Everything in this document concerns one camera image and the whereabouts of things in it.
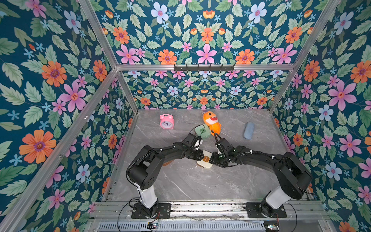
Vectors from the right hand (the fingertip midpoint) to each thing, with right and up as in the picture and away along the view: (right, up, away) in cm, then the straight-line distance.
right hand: (212, 159), depth 88 cm
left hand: (-6, +1, +4) cm, 7 cm away
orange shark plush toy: (+1, +25, +16) cm, 30 cm away
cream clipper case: (-4, -2, 0) cm, 5 cm away
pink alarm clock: (-31, +24, +14) cm, 41 cm away
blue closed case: (+29, +17, +16) cm, 37 cm away
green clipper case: (-5, +17, +16) cm, 24 cm away
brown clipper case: (-28, -2, 0) cm, 28 cm away
